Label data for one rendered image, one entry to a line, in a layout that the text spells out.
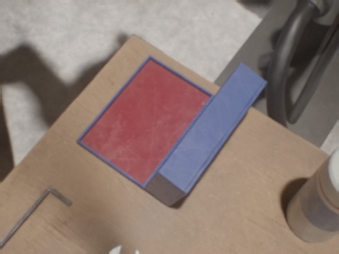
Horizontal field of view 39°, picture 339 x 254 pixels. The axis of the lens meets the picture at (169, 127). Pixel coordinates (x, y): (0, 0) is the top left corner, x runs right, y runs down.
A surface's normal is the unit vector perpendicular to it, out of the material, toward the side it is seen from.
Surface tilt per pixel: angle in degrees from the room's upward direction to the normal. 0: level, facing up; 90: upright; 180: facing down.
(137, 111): 0
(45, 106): 0
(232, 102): 12
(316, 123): 0
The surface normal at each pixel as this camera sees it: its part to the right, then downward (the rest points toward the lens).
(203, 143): 0.18, -0.28
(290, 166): 0.00, -0.40
